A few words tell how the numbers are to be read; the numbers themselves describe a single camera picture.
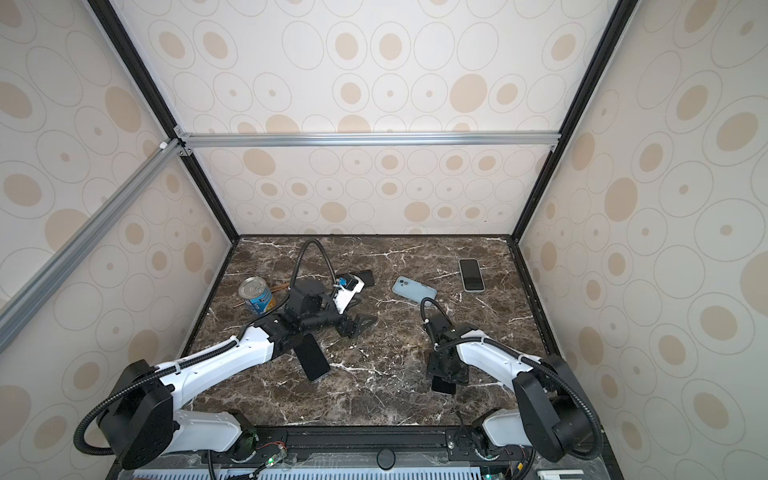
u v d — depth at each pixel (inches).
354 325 27.5
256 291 35.3
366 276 44.3
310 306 24.2
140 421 15.8
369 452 29.2
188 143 35.6
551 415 16.6
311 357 34.4
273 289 40.3
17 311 20.1
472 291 40.5
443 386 31.3
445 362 29.3
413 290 40.9
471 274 43.5
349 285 26.5
